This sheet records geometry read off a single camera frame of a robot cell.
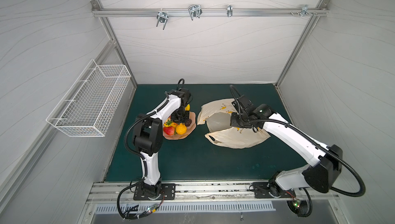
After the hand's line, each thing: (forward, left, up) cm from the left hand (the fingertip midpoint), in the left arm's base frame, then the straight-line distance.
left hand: (184, 120), depth 91 cm
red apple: (-6, +8, -2) cm, 10 cm away
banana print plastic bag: (+2, -19, +4) cm, 20 cm away
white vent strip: (-42, -5, -9) cm, 43 cm away
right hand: (-4, -28, +11) cm, 30 cm away
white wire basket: (-8, +41, +23) cm, 48 cm away
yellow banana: (+9, -1, 0) cm, 9 cm away
